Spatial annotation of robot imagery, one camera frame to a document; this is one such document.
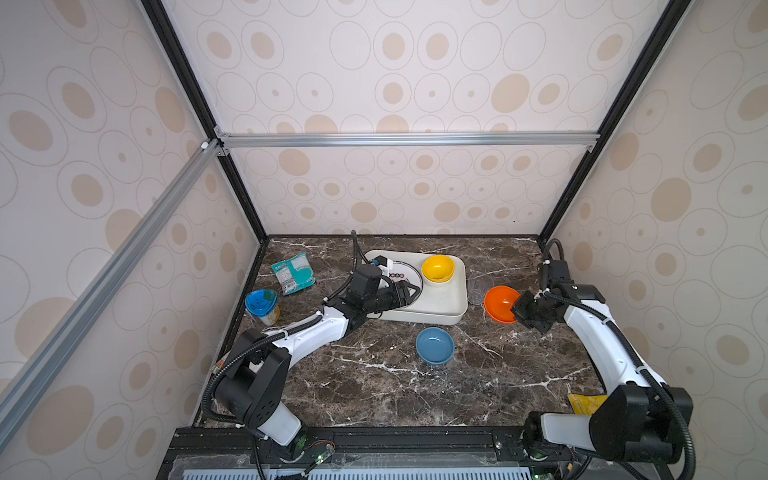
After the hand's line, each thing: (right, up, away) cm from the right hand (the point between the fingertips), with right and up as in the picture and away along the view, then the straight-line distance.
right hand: (515, 312), depth 84 cm
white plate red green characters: (-30, +11, +22) cm, 39 cm away
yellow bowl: (-19, +12, +19) cm, 29 cm away
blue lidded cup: (-73, +1, +6) cm, 74 cm away
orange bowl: (-5, +3, 0) cm, 6 cm away
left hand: (-26, +6, -3) cm, 27 cm away
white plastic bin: (-18, 0, +16) cm, 24 cm away
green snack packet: (-69, +10, +22) cm, 74 cm away
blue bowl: (-22, -11, +6) cm, 25 cm away
